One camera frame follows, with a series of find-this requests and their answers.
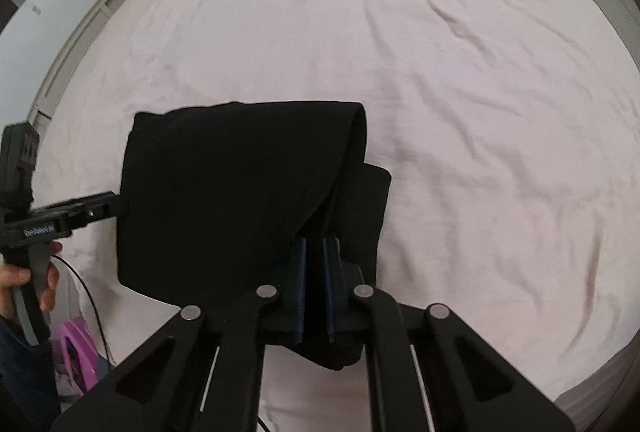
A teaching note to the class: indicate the person's left hand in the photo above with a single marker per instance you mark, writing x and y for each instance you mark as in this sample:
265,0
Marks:
12,276

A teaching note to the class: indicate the black pants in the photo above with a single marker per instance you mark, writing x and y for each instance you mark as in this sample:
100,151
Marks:
216,201

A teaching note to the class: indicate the striped grey mattress side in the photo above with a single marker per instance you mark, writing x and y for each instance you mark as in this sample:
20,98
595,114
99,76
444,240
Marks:
596,403

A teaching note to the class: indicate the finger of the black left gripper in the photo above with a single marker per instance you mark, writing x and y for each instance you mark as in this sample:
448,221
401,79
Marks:
81,217
103,198

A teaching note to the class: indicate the pink slipper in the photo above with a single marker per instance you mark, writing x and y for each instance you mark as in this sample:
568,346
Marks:
79,354

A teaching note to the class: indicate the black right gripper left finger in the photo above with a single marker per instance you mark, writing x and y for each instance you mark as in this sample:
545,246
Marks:
202,371

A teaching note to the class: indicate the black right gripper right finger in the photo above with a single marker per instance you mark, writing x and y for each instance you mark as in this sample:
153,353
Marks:
428,370

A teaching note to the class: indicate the white bed sheet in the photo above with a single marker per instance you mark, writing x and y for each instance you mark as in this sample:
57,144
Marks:
510,128

